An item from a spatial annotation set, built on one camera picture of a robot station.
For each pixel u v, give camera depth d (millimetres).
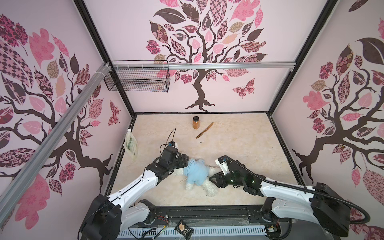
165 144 756
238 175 623
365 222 398
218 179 713
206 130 1102
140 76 949
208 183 779
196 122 1059
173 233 697
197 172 800
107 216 393
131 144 903
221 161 728
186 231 683
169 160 635
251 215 740
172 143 758
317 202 423
